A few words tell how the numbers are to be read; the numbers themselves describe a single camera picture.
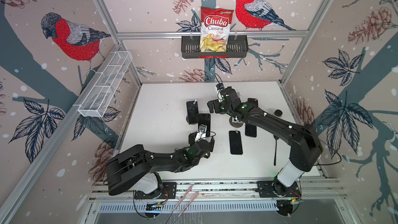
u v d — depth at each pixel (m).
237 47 1.07
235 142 0.91
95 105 0.70
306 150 0.45
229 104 0.64
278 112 0.92
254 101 1.10
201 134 0.73
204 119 0.95
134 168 0.42
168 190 0.73
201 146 0.63
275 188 0.66
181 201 0.70
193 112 0.92
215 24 0.83
